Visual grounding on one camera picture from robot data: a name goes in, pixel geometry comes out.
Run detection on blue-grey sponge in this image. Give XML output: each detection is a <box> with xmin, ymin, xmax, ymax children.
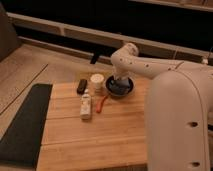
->
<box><xmin>111</xmin><ymin>79</ymin><xmax>130</xmax><ymax>90</ymax></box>

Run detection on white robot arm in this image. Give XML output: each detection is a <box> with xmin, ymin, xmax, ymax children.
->
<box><xmin>111</xmin><ymin>43</ymin><xmax>213</xmax><ymax>171</ymax></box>

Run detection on dark ceramic bowl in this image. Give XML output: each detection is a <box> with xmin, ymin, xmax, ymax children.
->
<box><xmin>105</xmin><ymin>76</ymin><xmax>134</xmax><ymax>97</ymax></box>

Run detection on white cup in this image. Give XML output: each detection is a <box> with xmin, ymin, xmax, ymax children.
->
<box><xmin>90</xmin><ymin>73</ymin><xmax>104</xmax><ymax>94</ymax></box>

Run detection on orange red utensil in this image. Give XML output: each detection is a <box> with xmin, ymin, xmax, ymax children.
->
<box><xmin>96</xmin><ymin>95</ymin><xmax>109</xmax><ymax>113</ymax></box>

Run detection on black rectangular block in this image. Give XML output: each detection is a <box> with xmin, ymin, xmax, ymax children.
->
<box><xmin>77</xmin><ymin>79</ymin><xmax>87</xmax><ymax>94</ymax></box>

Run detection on white bottle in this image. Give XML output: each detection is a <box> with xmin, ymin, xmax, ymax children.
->
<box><xmin>80</xmin><ymin>89</ymin><xmax>92</xmax><ymax>120</ymax></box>

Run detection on grey couch corner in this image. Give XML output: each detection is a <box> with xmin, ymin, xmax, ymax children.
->
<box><xmin>0</xmin><ymin>2</ymin><xmax>21</xmax><ymax>62</ymax></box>

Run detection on black floor mat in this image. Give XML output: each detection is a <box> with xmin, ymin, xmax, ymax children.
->
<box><xmin>0</xmin><ymin>84</ymin><xmax>52</xmax><ymax>168</ymax></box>

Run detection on wooden window frame rail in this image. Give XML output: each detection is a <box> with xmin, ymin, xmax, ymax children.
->
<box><xmin>7</xmin><ymin>12</ymin><xmax>213</xmax><ymax>60</ymax></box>

